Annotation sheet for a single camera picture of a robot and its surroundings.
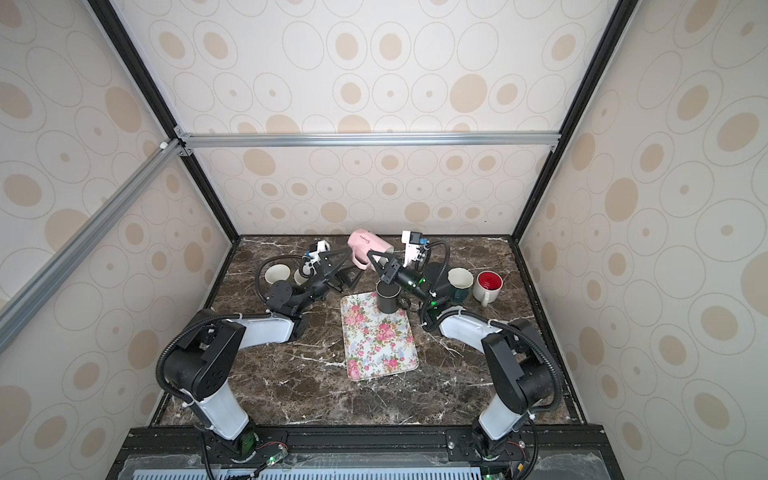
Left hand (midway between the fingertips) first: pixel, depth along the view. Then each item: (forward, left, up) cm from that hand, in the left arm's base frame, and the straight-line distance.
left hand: (365, 265), depth 70 cm
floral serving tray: (-7, -2, -31) cm, 31 cm away
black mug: (+5, -5, -24) cm, 25 cm away
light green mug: (-1, +16, -5) cm, 17 cm away
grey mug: (+13, +30, -21) cm, 39 cm away
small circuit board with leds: (-35, +20, -29) cm, 50 cm away
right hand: (+5, 0, -3) cm, 5 cm away
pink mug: (+9, +2, -2) cm, 10 cm away
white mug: (+11, -37, -25) cm, 46 cm away
